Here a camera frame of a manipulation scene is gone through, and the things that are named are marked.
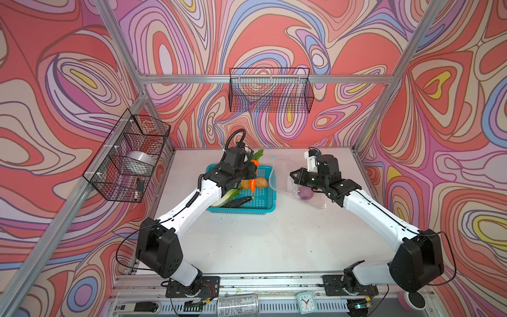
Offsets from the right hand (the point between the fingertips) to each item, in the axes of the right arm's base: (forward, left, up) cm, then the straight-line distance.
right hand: (291, 177), depth 82 cm
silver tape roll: (-1, +57, +13) cm, 58 cm away
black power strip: (-41, +56, -19) cm, 72 cm away
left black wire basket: (-4, +67, +13) cm, 69 cm away
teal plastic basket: (+1, +11, -20) cm, 23 cm away
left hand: (+4, +14, +4) cm, 15 cm away
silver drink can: (-42, +23, -14) cm, 50 cm away
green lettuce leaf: (+1, +28, -14) cm, 31 cm away
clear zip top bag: (+5, +3, -10) cm, 11 cm away
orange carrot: (+6, +15, +5) cm, 17 cm away
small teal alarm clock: (-42, -2, -18) cm, 46 cm away
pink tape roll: (-43, -37, -16) cm, 59 cm away
